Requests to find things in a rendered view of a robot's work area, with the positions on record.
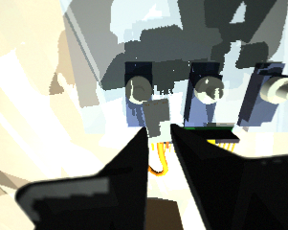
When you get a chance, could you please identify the black pin header strip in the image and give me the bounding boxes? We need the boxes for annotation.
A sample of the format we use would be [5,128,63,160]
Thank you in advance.
[184,126,240,144]

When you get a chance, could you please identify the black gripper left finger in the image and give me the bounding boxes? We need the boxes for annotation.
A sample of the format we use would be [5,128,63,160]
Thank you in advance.
[13,127,149,230]

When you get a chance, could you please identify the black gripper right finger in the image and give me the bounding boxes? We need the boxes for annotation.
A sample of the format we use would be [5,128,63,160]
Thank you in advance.
[170,124,288,230]

